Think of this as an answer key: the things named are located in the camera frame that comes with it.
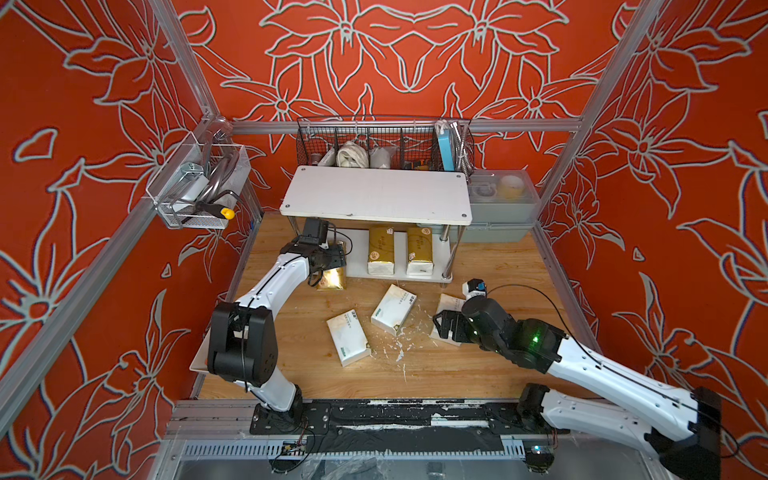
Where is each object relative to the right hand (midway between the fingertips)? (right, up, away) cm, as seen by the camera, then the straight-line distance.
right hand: (441, 322), depth 74 cm
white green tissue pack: (-24, -7, +8) cm, 26 cm away
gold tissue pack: (-15, +17, +17) cm, 28 cm away
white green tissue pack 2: (-12, -1, +16) cm, 20 cm away
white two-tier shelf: (-15, +33, +5) cm, 36 cm away
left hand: (-30, +16, +18) cm, 39 cm away
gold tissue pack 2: (-3, +17, +18) cm, 25 cm away
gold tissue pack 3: (-30, +9, +16) cm, 35 cm away
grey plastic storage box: (+26, +32, +24) cm, 48 cm away
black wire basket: (-14, +53, +21) cm, 59 cm away
